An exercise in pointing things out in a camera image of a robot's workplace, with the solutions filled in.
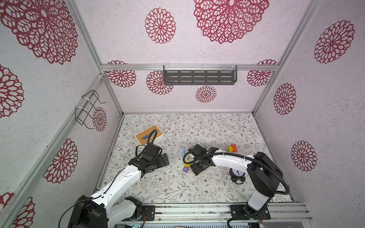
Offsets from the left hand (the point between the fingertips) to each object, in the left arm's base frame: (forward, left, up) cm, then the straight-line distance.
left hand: (161, 163), depth 84 cm
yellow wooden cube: (+1, -15, -5) cm, 16 cm away
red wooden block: (+14, -49, -7) cm, 51 cm away
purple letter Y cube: (-1, -15, -6) cm, 16 cm away
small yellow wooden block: (+13, -45, -6) cm, 48 cm away
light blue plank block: (+11, -13, -5) cm, 18 cm away
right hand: (+1, -21, -5) cm, 22 cm away
